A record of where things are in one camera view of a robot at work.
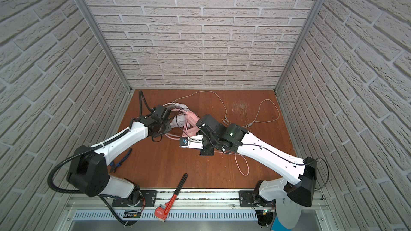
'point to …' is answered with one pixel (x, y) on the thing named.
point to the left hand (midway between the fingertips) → (167, 125)
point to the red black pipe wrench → (161, 212)
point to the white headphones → (179, 121)
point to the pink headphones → (191, 129)
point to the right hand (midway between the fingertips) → (197, 141)
